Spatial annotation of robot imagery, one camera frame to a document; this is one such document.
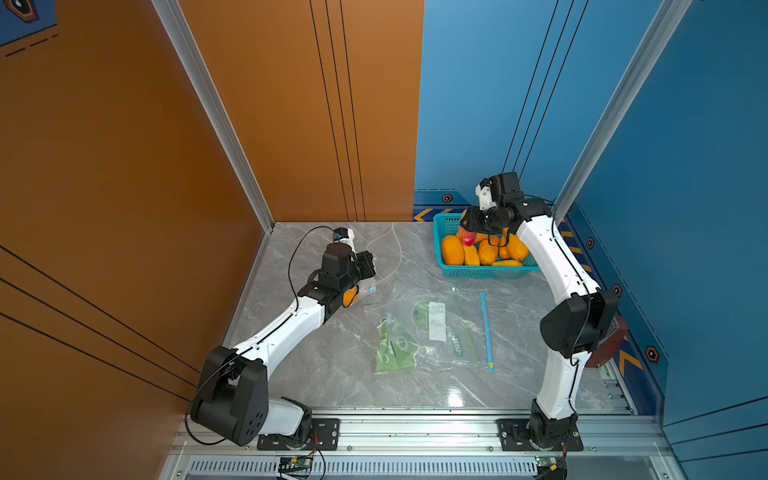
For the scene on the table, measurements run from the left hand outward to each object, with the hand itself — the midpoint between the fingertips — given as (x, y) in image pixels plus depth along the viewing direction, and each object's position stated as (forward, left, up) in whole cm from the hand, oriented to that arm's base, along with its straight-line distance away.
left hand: (374, 251), depth 84 cm
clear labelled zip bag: (-12, -19, -19) cm, 29 cm away
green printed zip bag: (-21, -6, -18) cm, 28 cm away
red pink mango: (+2, -26, +3) cm, 27 cm away
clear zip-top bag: (+9, -3, -12) cm, 15 cm away
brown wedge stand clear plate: (-22, -60, -4) cm, 64 cm away
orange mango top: (+13, -38, -16) cm, 43 cm away
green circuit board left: (-48, +18, -23) cm, 56 cm away
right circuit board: (-48, -43, -21) cm, 68 cm away
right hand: (+9, -27, +3) cm, 29 cm away
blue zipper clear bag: (-20, -29, -21) cm, 41 cm away
